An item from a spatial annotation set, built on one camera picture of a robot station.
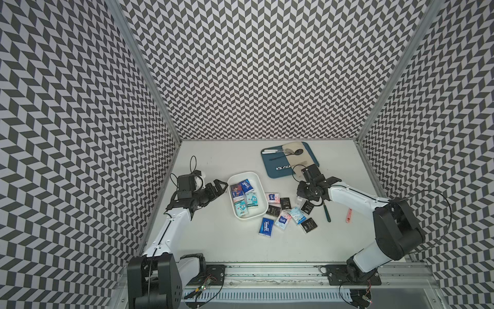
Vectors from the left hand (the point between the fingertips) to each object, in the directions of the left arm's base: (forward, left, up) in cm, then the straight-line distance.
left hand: (221, 190), depth 84 cm
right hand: (+2, -37, -7) cm, 37 cm away
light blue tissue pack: (-8, -34, -10) cm, 36 cm away
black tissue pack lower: (-12, -39, -10) cm, 42 cm away
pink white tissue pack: (+1, -24, -9) cm, 25 cm away
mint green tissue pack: (-4, -8, -9) cm, 13 cm away
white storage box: (+10, -15, -7) cm, 20 cm away
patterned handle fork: (+20, -30, -10) cm, 37 cm away
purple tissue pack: (+3, -6, -6) cm, 9 cm away
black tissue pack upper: (-4, -40, -10) cm, 41 cm away
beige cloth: (+24, -39, -11) cm, 47 cm away
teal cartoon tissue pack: (0, -14, -9) cm, 16 cm away
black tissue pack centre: (-2, -30, -10) cm, 31 cm away
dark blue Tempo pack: (+7, -10, -9) cm, 16 cm away
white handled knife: (+31, -22, -9) cm, 39 cm away
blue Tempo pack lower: (-13, -20, -9) cm, 26 cm away
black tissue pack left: (-6, -23, -10) cm, 26 cm away
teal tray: (+21, -27, -10) cm, 35 cm away
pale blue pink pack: (-10, -27, -9) cm, 31 cm away
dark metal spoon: (+29, -40, -8) cm, 50 cm away
